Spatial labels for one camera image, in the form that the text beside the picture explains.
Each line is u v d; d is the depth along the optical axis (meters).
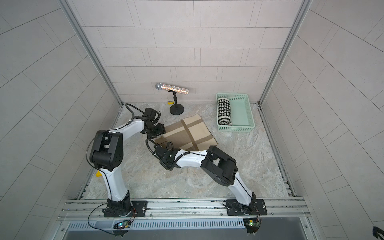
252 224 0.68
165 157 0.67
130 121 0.64
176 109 1.12
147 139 0.87
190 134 0.98
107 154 0.50
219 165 0.51
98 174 0.81
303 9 0.72
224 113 1.02
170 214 0.70
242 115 1.08
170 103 1.16
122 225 0.65
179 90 0.96
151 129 0.81
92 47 0.87
